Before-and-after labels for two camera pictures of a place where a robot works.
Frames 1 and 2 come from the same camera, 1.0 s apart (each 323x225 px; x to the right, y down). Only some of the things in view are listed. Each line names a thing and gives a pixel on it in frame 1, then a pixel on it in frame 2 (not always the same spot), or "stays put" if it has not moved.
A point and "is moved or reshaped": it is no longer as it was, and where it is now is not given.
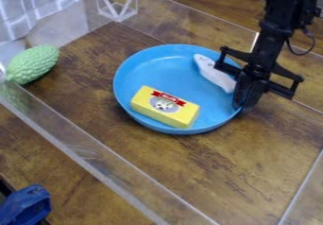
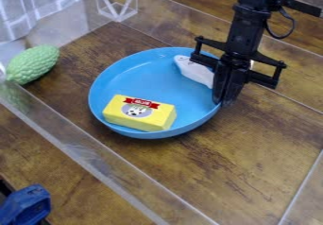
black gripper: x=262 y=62 to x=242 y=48
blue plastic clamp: x=26 y=205 stays put
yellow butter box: x=165 y=106 to x=139 y=113
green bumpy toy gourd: x=30 y=62 stays put
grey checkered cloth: x=25 y=1 stays put
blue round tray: x=167 y=69 is moved or reshaped
